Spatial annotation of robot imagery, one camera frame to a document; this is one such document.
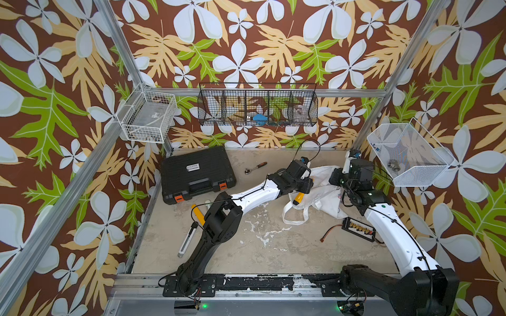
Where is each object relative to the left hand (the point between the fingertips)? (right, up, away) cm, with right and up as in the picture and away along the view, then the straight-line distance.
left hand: (311, 180), depth 88 cm
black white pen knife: (-55, -26, -4) cm, 61 cm away
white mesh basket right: (+39, +11, -7) cm, 41 cm away
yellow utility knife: (-5, -9, +3) cm, 10 cm away
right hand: (+8, +5, -7) cm, 12 cm away
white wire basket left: (-73, +29, -3) cm, 78 cm away
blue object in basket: (-23, +30, +7) cm, 38 cm away
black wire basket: (-24, +38, +9) cm, 45 cm away
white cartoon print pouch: (+5, -7, -3) cm, 10 cm away
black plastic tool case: (-61, +3, +13) cm, 62 cm away
